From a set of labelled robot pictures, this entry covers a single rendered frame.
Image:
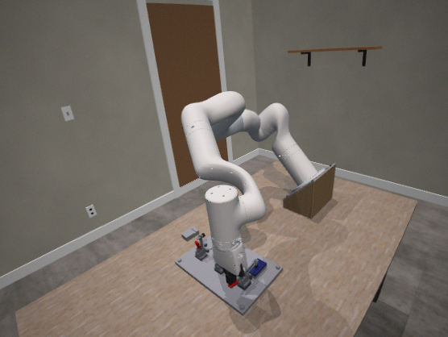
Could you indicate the blue flat plate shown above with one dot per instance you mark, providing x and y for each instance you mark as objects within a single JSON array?
[{"x": 256, "y": 271}]

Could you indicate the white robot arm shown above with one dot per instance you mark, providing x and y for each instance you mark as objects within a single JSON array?
[{"x": 206, "y": 122}]

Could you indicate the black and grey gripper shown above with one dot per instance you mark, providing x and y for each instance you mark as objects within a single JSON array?
[{"x": 231, "y": 260}]

